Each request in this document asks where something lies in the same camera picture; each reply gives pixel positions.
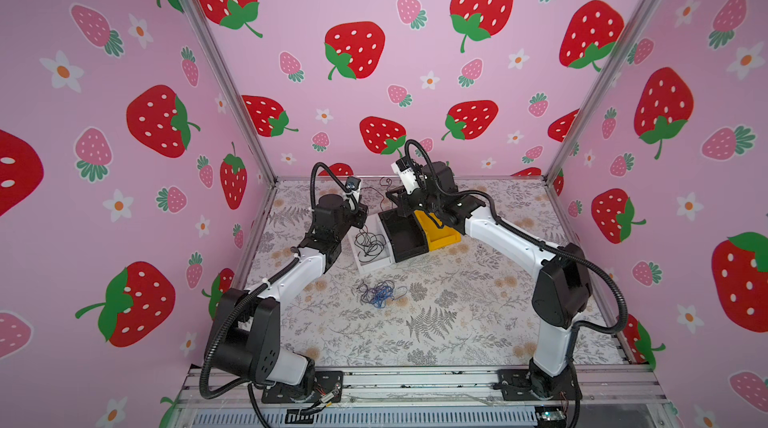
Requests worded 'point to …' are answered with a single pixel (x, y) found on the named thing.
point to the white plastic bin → (370, 245)
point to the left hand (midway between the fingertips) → (359, 194)
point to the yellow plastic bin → (437, 237)
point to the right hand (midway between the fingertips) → (386, 192)
